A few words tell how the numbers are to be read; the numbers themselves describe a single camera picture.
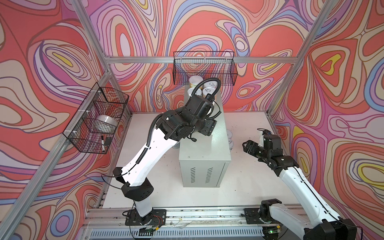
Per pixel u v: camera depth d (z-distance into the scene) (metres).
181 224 0.73
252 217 0.72
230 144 0.96
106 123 0.70
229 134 1.01
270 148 0.59
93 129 0.71
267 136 0.63
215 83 0.78
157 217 0.72
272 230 0.71
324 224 0.38
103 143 0.72
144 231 0.71
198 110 0.43
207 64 0.94
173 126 0.39
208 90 0.75
